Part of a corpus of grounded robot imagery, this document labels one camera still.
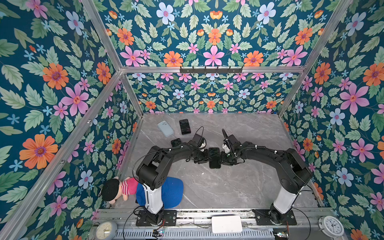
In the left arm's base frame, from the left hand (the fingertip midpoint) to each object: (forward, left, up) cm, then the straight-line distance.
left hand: (213, 157), depth 90 cm
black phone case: (-1, -1, -5) cm, 5 cm away
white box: (-35, -2, +1) cm, 35 cm away
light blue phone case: (+29, +33, -5) cm, 44 cm away
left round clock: (-33, +54, -1) cm, 63 cm away
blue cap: (-19, +24, -2) cm, 31 cm away
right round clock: (-39, -51, -1) cm, 64 cm away
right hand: (-2, -3, -2) cm, 5 cm away
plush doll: (-16, +54, +2) cm, 57 cm away
